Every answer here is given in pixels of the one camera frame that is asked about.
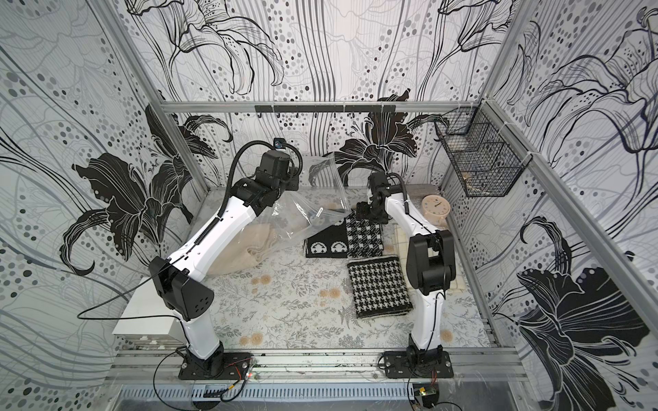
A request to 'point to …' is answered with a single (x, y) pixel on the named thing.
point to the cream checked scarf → (395, 245)
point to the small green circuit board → (425, 390)
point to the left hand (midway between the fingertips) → (288, 174)
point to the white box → (147, 301)
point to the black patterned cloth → (352, 237)
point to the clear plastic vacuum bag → (321, 198)
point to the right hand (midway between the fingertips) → (370, 213)
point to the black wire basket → (486, 157)
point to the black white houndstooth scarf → (379, 287)
